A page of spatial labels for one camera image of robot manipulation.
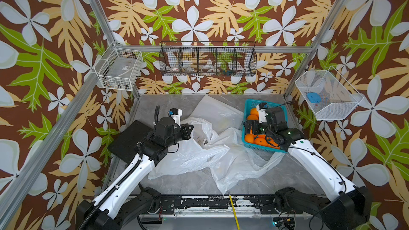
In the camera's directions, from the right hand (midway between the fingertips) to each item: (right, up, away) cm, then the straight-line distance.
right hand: (250, 122), depth 81 cm
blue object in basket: (+35, +13, +3) cm, 37 cm away
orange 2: (+7, -11, +5) cm, 14 cm away
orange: (+2, -10, +9) cm, 14 cm away
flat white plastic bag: (-11, +4, +27) cm, 29 cm away
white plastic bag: (-5, -21, +2) cm, 22 cm away
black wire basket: (-22, +38, +16) cm, 47 cm away
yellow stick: (-10, -42, -7) cm, 43 cm away
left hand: (-29, -1, -6) cm, 29 cm away
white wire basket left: (-71, +29, +5) cm, 77 cm away
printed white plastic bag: (-28, -13, -9) cm, 32 cm away
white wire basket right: (+42, +14, +1) cm, 44 cm away
